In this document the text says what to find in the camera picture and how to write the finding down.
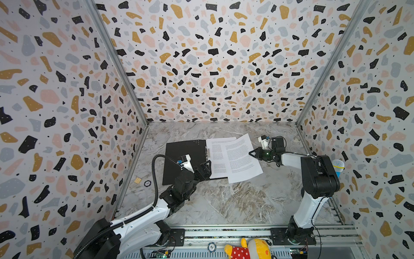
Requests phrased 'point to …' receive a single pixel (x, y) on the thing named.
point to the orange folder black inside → (196, 149)
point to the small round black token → (147, 183)
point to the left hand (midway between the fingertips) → (206, 162)
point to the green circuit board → (161, 256)
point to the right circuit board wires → (299, 253)
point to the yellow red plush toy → (256, 249)
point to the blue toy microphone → (338, 165)
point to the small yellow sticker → (137, 180)
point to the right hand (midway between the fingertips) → (248, 149)
